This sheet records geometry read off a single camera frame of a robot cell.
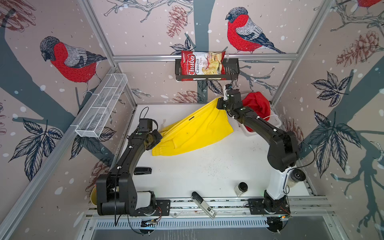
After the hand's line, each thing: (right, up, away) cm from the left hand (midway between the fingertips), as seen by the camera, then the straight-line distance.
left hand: (158, 138), depth 86 cm
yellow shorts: (+28, +8, +8) cm, 30 cm away
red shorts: (+65, +22, +11) cm, 69 cm away
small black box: (-8, -19, -2) cm, 20 cm away
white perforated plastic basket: (+75, +10, +13) cm, 77 cm away
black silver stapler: (+26, -31, -15) cm, 43 cm away
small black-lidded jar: (+45, -22, -15) cm, 52 cm away
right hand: (+36, +23, +5) cm, 43 cm away
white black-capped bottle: (+73, -17, -13) cm, 76 cm away
